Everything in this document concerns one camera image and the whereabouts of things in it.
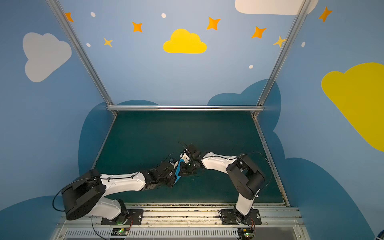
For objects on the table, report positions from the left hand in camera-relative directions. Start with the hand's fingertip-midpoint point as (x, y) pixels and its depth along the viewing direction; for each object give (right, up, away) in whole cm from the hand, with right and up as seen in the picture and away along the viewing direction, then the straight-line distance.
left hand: (177, 178), depth 87 cm
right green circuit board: (+34, -21, -15) cm, 43 cm away
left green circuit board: (-26, -21, -15) cm, 37 cm away
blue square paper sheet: (0, +2, -2) cm, 3 cm away
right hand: (+1, +4, -1) cm, 4 cm away
